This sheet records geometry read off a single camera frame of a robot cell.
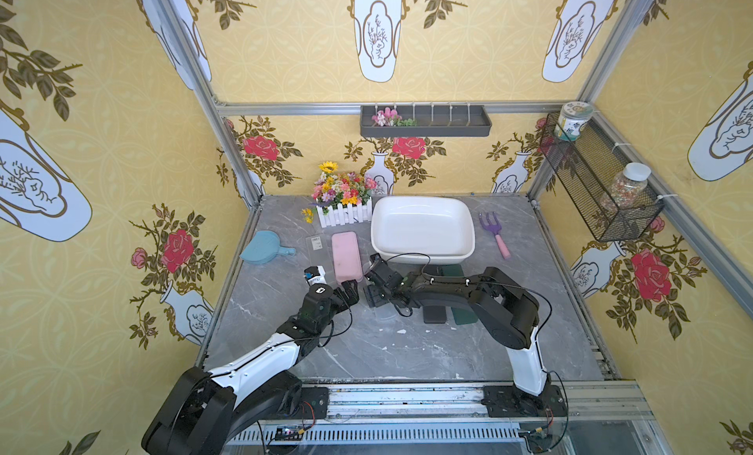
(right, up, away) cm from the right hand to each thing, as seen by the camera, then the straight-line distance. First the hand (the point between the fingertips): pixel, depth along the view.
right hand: (383, 283), depth 97 cm
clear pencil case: (-23, +11, +6) cm, 26 cm away
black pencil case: (+15, -8, -9) cm, 19 cm away
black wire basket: (+63, +37, -7) cm, 73 cm away
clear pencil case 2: (0, -7, -9) cm, 11 cm away
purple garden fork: (+43, +18, +13) cm, 48 cm away
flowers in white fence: (-15, +28, +5) cm, 32 cm away
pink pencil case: (-13, +9, +4) cm, 16 cm away
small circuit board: (-24, -32, -24) cm, 47 cm away
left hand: (-14, +1, -9) cm, 17 cm away
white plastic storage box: (+14, +17, +9) cm, 24 cm away
